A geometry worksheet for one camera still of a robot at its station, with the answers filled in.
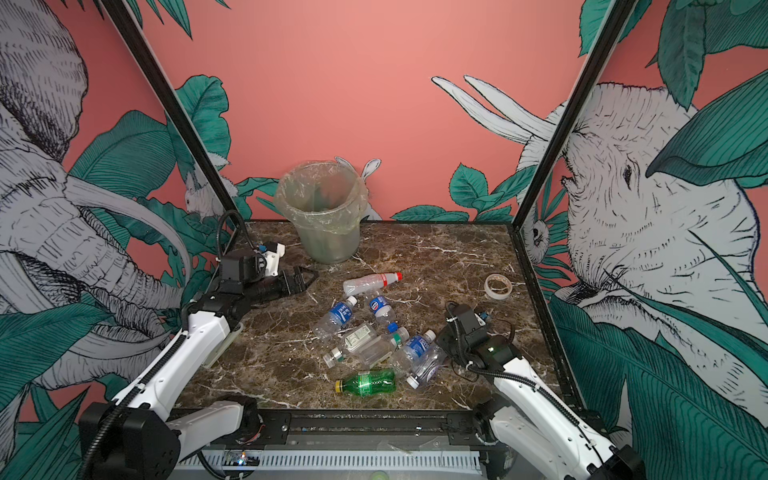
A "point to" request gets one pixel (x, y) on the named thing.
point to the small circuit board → (241, 458)
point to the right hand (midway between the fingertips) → (435, 334)
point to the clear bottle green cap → (380, 347)
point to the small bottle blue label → (382, 309)
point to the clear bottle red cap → (364, 283)
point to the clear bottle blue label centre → (411, 352)
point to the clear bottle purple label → (427, 368)
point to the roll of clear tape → (495, 295)
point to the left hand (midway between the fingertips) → (307, 273)
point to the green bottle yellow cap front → (368, 383)
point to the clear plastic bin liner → (324, 195)
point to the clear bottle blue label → (329, 325)
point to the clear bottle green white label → (356, 339)
